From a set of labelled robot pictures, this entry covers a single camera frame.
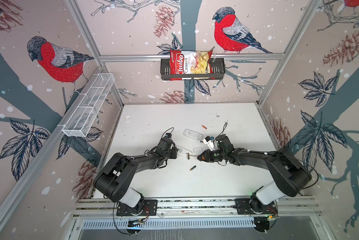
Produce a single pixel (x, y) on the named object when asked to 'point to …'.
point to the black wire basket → (219, 66)
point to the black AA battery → (192, 168)
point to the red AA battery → (204, 127)
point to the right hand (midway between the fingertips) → (197, 161)
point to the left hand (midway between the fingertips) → (176, 150)
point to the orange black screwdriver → (197, 156)
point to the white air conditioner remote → (183, 152)
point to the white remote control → (193, 134)
